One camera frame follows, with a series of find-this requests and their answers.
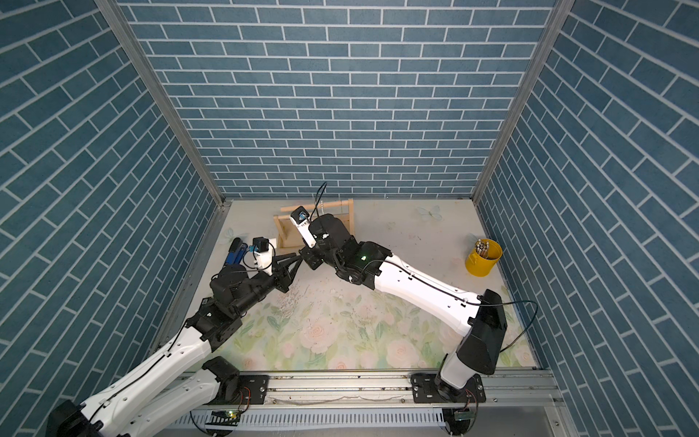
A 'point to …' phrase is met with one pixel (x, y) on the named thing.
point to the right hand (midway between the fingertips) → (307, 238)
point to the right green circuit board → (464, 415)
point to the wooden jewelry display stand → (288, 236)
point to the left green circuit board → (223, 417)
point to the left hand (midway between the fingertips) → (306, 259)
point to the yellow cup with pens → (484, 256)
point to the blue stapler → (236, 250)
